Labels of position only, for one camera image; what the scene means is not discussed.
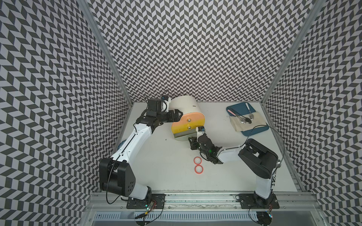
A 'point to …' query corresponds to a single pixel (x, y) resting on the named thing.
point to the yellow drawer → (188, 126)
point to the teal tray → (244, 108)
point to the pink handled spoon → (242, 120)
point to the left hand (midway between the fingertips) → (177, 115)
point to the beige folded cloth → (258, 121)
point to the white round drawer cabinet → (186, 104)
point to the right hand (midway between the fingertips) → (189, 140)
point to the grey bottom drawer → (181, 134)
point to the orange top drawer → (190, 117)
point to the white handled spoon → (250, 115)
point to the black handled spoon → (248, 119)
